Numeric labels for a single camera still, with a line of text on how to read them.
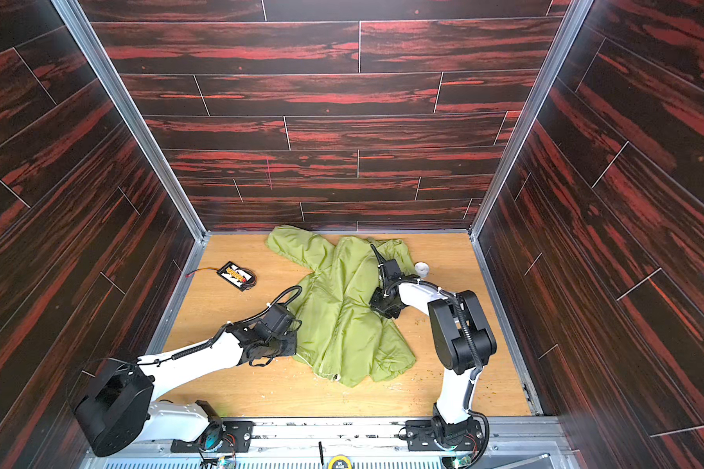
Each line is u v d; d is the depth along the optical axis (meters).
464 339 0.43
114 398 0.45
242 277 1.05
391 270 0.80
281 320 0.68
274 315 0.68
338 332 0.86
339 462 0.69
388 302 0.83
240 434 0.74
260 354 0.64
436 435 0.66
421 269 1.06
